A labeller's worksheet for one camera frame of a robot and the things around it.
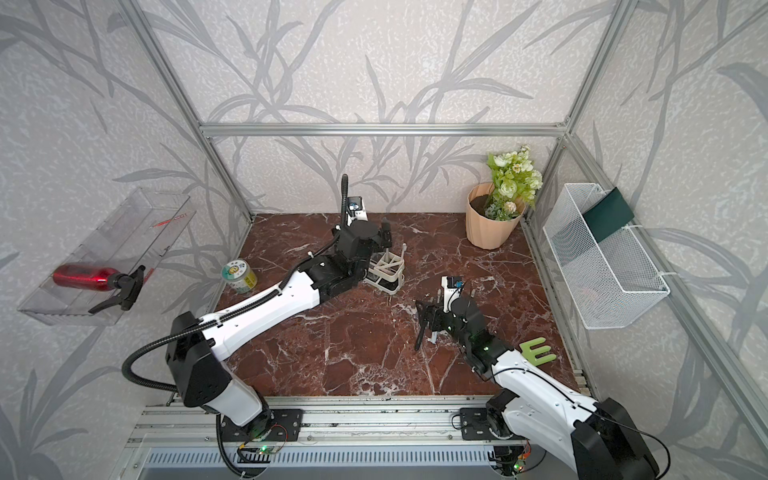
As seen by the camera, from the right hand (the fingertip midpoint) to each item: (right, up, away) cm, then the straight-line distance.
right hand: (427, 299), depth 83 cm
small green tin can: (-59, +5, +10) cm, 60 cm away
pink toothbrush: (-6, +14, +4) cm, 16 cm away
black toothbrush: (-2, -4, -8) cm, 9 cm away
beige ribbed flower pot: (+21, +20, +19) cm, 35 cm away
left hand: (-15, +22, -6) cm, 27 cm away
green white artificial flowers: (+28, +35, +9) cm, 46 cm away
